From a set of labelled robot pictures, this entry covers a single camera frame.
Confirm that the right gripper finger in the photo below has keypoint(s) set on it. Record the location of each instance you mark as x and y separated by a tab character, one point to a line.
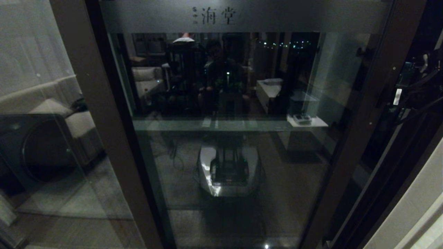
397	97

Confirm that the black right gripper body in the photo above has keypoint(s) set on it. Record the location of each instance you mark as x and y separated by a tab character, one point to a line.
425	83

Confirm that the brown framed glass sliding door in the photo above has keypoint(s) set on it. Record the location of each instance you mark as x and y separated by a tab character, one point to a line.
363	138

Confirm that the brown framed fixed glass panel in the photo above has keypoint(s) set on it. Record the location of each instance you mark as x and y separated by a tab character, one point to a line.
97	86

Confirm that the small dark cloth item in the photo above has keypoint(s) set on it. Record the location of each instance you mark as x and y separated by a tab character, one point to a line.
80	104

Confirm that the beige sofa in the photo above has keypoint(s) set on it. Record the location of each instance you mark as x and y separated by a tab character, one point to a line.
81	129

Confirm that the grey rug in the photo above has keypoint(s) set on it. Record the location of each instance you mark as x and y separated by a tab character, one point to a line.
81	193

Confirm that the beige sofa cushion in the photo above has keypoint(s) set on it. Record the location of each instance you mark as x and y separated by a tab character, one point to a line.
52	107

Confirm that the dark outer door frame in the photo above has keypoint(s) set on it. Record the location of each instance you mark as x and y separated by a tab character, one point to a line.
384	207

